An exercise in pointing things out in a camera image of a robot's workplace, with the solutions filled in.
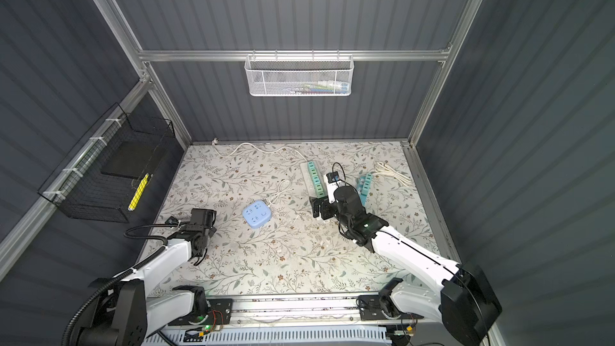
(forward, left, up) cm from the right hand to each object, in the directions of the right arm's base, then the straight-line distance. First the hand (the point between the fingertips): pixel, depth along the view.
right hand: (325, 196), depth 81 cm
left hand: (-9, +47, -13) cm, 50 cm away
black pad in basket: (+6, +63, +14) cm, 64 cm away
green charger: (+18, +4, -9) cm, 20 cm away
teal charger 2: (+14, +3, -10) cm, 18 cm away
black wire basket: (-1, +68, +13) cm, 70 cm away
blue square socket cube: (+1, +27, -14) cm, 30 cm away
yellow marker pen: (-6, +55, +12) cm, 57 cm away
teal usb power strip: (+13, -17, -13) cm, 25 cm away
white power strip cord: (+44, +56, -16) cm, 73 cm away
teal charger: (+22, +5, -9) cm, 24 cm away
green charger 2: (+9, +2, -9) cm, 13 cm away
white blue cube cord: (+16, +17, -17) cm, 29 cm away
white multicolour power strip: (+17, +7, -14) cm, 23 cm away
